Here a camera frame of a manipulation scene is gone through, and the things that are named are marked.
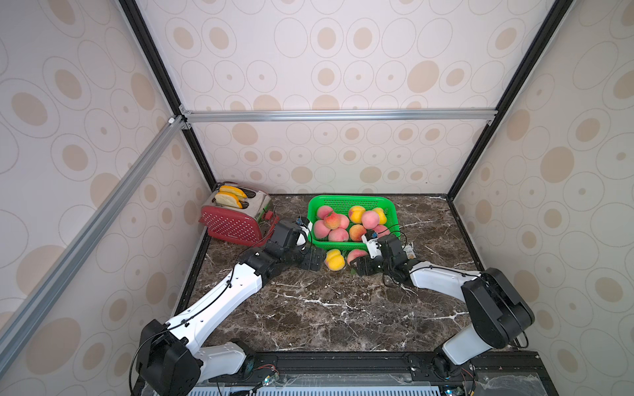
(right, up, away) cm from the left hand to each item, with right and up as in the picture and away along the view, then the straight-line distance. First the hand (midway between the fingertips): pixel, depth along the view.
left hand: (320, 252), depth 77 cm
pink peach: (+9, +9, +25) cm, 28 cm away
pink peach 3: (0, +6, +23) cm, 24 cm away
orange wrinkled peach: (+4, +10, +20) cm, 22 cm away
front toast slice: (-35, +18, +15) cm, 42 cm away
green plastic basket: (+9, +16, +26) cm, 32 cm away
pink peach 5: (+25, +6, +22) cm, 34 cm away
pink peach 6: (+12, -2, +11) cm, 17 cm away
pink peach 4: (+7, +4, +20) cm, 22 cm away
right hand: (+14, -6, +14) cm, 21 cm away
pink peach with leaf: (+1, +13, +27) cm, 30 cm away
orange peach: (+15, +5, +22) cm, 27 cm away
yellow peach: (+5, -5, +15) cm, 17 cm away
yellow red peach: (+15, +12, +27) cm, 33 cm away
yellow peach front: (+25, +12, +26) cm, 38 cm away
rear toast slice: (-33, +21, +15) cm, 42 cm away
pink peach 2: (+20, +10, +20) cm, 30 cm away
